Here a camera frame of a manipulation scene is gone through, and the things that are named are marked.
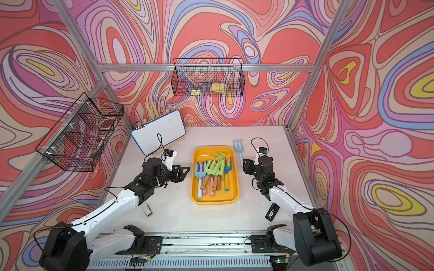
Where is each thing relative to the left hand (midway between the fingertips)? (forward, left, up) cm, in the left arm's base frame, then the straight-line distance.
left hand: (186, 168), depth 81 cm
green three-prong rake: (+9, -17, -12) cm, 23 cm away
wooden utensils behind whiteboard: (+28, +21, +12) cm, 37 cm away
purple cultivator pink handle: (-7, -13, -13) cm, 20 cm away
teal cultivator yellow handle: (+8, -21, -15) cm, 27 cm away
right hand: (+5, -32, -5) cm, 33 cm away
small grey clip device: (-16, +19, -14) cm, 28 cm away
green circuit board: (-36, +19, -17) cm, 44 cm away
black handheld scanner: (-17, -42, -12) cm, 47 cm away
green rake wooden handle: (+6, -10, -12) cm, 17 cm away
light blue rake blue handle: (+25, -30, -15) cm, 41 cm away
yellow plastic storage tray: (+18, -5, -13) cm, 23 cm away
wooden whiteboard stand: (+24, +17, -13) cm, 32 cm away
